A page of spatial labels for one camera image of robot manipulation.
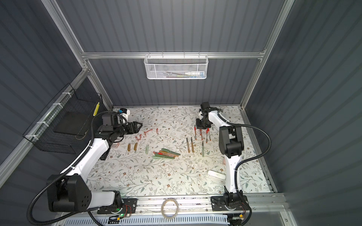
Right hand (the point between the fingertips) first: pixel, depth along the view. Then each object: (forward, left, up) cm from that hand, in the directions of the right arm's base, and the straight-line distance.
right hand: (201, 126), depth 102 cm
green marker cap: (-16, +38, -4) cm, 41 cm away
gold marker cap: (-15, +50, -4) cm, 52 cm away
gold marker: (-17, +9, -5) cm, 20 cm away
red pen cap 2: (-1, +39, -4) cm, 39 cm away
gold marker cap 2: (-15, +46, -4) cm, 48 cm away
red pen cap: (-5, +44, -4) cm, 45 cm away
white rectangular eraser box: (-34, -7, -1) cm, 35 cm away
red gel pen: (-5, 0, -4) cm, 7 cm away
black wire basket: (-18, +72, +26) cm, 79 cm away
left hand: (-11, +39, +16) cm, 44 cm away
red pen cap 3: (-1, +33, -4) cm, 33 cm away
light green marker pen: (-15, -1, -5) cm, 16 cm away
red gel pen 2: (0, +4, -4) cm, 6 cm away
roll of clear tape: (-52, +23, -3) cm, 57 cm away
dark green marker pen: (-18, +21, -4) cm, 28 cm away
